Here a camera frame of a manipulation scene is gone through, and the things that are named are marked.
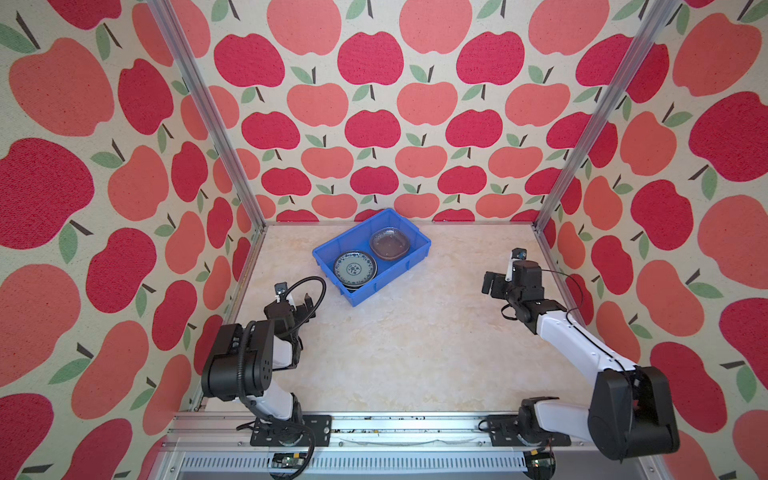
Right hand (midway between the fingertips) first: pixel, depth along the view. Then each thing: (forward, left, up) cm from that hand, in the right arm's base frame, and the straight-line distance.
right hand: (508, 277), depth 89 cm
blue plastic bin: (+17, +50, -7) cm, 53 cm away
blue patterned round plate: (+4, +49, -9) cm, 50 cm away
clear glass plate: (+20, +38, -11) cm, 45 cm away
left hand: (-9, +65, -8) cm, 66 cm away
